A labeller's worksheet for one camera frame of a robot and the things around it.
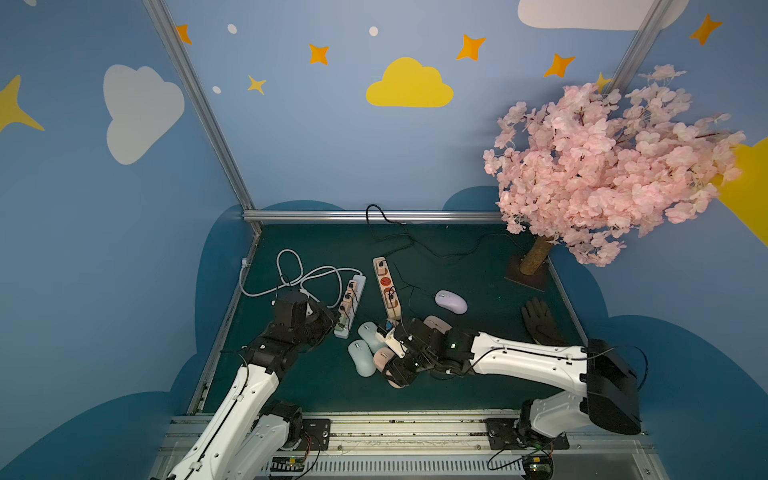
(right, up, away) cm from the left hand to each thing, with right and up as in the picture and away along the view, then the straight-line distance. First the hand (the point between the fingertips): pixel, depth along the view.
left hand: (343, 308), depth 78 cm
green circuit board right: (+49, -39, -5) cm, 63 cm away
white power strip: (0, -2, +14) cm, 14 cm away
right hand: (+13, -14, -1) cm, 19 cm away
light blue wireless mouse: (+5, -16, +7) cm, 18 cm away
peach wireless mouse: (+28, -8, +15) cm, 33 cm away
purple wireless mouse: (+34, -1, +20) cm, 39 cm away
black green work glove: (+61, -8, +16) cm, 64 cm away
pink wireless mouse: (+10, -12, -3) cm, 16 cm away
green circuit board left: (-13, -38, -5) cm, 41 cm away
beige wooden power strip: (+12, +2, +20) cm, 24 cm away
